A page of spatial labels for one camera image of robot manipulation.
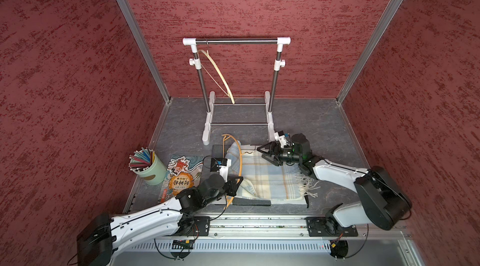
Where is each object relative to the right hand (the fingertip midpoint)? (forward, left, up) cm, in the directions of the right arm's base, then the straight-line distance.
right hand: (258, 156), depth 81 cm
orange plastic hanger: (+17, +17, -10) cm, 26 cm away
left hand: (-10, +8, -4) cm, 13 cm away
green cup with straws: (-1, +51, 0) cm, 51 cm away
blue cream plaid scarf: (-6, -3, -11) cm, 13 cm away
